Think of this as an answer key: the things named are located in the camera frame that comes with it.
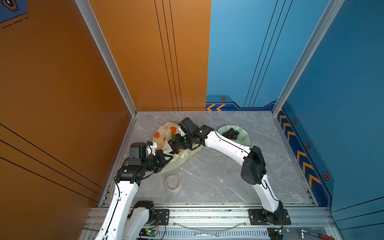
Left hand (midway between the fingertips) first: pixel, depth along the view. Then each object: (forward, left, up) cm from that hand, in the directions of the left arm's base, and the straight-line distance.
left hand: (174, 154), depth 74 cm
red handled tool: (-30, -70, -19) cm, 78 cm away
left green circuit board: (-30, +11, -21) cm, 38 cm away
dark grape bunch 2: (+4, 0, +1) cm, 4 cm away
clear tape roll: (-7, +2, -20) cm, 21 cm away
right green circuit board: (-30, -50, -22) cm, 62 cm away
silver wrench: (-31, -11, -20) cm, 38 cm away
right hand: (+8, +2, -4) cm, 9 cm away
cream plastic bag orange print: (+17, +12, -13) cm, 25 cm away
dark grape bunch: (+24, -34, -15) cm, 44 cm away
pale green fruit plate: (+23, -43, -17) cm, 52 cm away
